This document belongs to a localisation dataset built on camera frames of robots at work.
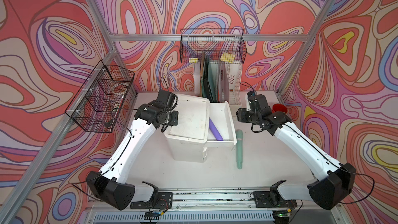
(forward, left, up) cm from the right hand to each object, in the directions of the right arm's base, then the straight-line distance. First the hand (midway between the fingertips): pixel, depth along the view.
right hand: (241, 117), depth 79 cm
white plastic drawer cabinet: (-14, +28, +4) cm, 31 cm away
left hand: (-2, +35, +4) cm, 35 cm away
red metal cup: (+14, -28, -10) cm, 33 cm away
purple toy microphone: (-6, +14, -4) cm, 16 cm away
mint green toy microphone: (-6, -1, -19) cm, 20 cm away
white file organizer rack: (+24, +8, +3) cm, 26 cm away
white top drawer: (+7, +9, -8) cm, 14 cm away
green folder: (+21, +15, +6) cm, 27 cm away
